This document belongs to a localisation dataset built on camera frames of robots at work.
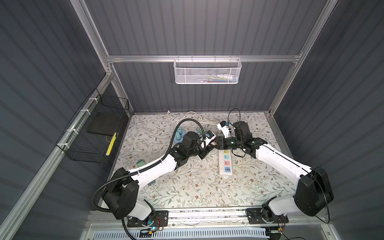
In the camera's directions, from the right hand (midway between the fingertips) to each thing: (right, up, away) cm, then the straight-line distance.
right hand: (212, 144), depth 79 cm
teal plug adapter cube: (-34, -23, +6) cm, 41 cm away
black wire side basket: (-61, +6, -7) cm, 62 cm away
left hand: (-1, +1, +1) cm, 2 cm away
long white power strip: (+9, -14, +10) cm, 20 cm away
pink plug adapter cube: (+1, +1, -2) cm, 3 cm away
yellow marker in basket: (-49, +1, -10) cm, 50 cm away
